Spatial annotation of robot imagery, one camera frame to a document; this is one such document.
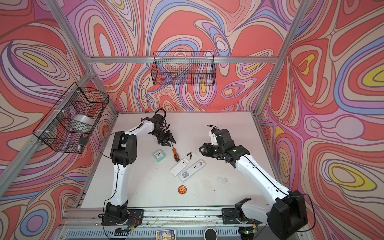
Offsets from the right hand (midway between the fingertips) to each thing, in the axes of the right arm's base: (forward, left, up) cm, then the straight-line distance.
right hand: (203, 153), depth 79 cm
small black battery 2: (+6, +7, -16) cm, 18 cm away
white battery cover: (+10, +3, -16) cm, 19 cm away
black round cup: (-35, -1, -11) cm, 37 cm away
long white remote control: (-3, +7, -15) cm, 17 cm away
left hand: (+17, +18, -13) cm, 28 cm away
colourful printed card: (-34, +18, -13) cm, 41 cm away
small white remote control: (-1, +16, -16) cm, 22 cm away
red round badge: (-14, +12, -15) cm, 24 cm away
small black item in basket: (+3, +61, +11) cm, 62 cm away
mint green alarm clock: (+7, +27, -13) cm, 31 cm away
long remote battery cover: (-9, -11, -16) cm, 21 cm away
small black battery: (+8, +9, -15) cm, 19 cm away
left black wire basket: (+9, +68, +15) cm, 70 cm away
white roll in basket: (+11, +59, +17) cm, 63 cm away
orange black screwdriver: (+6, +17, -13) cm, 22 cm away
